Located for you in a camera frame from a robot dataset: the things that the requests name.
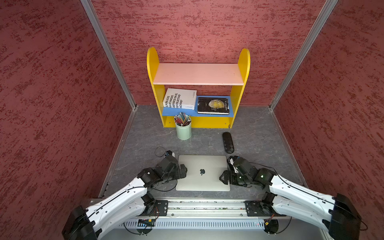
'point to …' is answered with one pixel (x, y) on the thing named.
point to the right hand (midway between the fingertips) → (226, 183)
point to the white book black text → (180, 98)
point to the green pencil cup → (184, 132)
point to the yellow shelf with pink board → (208, 92)
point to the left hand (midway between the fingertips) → (179, 174)
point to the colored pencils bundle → (182, 119)
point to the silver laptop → (203, 173)
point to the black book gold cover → (213, 106)
